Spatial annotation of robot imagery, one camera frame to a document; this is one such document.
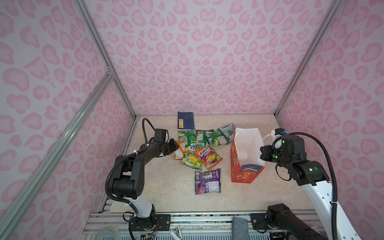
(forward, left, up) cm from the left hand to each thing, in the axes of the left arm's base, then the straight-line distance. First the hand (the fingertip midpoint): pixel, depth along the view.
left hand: (179, 144), depth 95 cm
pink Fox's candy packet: (-8, -19, -4) cm, 21 cm away
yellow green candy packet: (-9, -7, -3) cm, 12 cm away
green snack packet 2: (+5, -23, -2) cm, 23 cm away
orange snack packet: (-6, 0, -1) cm, 6 cm away
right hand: (-15, -41, +19) cm, 48 cm away
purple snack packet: (-23, -17, -4) cm, 29 cm away
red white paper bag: (-6, -44, -5) cm, 44 cm away
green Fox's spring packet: (+1, -10, -5) cm, 11 cm away
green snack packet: (+8, -11, -5) cm, 14 cm away
